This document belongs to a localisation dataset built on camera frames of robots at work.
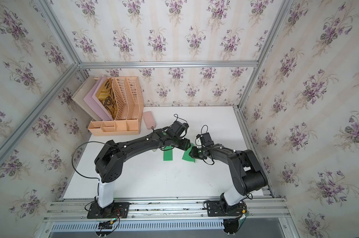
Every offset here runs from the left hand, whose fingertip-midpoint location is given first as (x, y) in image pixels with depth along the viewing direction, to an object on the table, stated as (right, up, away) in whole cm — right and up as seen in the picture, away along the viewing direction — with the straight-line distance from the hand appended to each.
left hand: (189, 145), depth 87 cm
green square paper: (-13, -7, +6) cm, 16 cm away
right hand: (+2, -6, +6) cm, 9 cm away
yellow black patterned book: (-55, +31, +12) cm, 64 cm away
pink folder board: (-58, +28, -1) cm, 64 cm away
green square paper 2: (-2, -8, +6) cm, 10 cm away
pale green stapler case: (-17, +3, -27) cm, 32 cm away
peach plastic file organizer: (-49, +31, +31) cm, 66 cm away
